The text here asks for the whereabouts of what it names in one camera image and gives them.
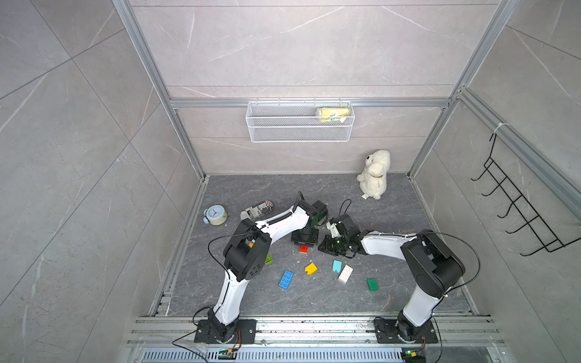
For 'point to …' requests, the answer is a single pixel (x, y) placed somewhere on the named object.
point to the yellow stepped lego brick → (311, 269)
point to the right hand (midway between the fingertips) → (319, 248)
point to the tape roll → (215, 215)
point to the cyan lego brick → (337, 266)
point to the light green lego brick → (268, 260)
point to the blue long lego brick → (286, 280)
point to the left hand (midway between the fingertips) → (309, 242)
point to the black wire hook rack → (549, 240)
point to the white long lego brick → (346, 274)
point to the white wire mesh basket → (300, 122)
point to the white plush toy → (374, 178)
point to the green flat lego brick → (372, 284)
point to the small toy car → (253, 212)
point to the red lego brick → (304, 248)
